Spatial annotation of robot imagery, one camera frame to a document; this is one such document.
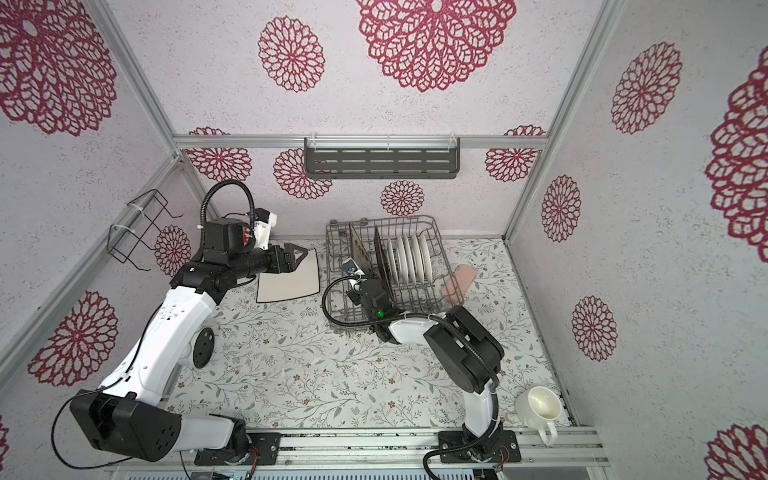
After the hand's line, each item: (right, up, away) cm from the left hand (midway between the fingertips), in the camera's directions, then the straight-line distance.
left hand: (295, 256), depth 76 cm
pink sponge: (+47, -9, +21) cm, 52 cm away
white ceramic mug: (+64, -40, +3) cm, 76 cm away
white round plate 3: (+36, 0, +19) cm, 41 cm away
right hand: (+16, -2, +14) cm, 21 cm away
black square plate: (+23, -2, +22) cm, 32 cm away
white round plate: (+26, -1, +19) cm, 32 cm away
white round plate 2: (+29, +2, +19) cm, 35 cm away
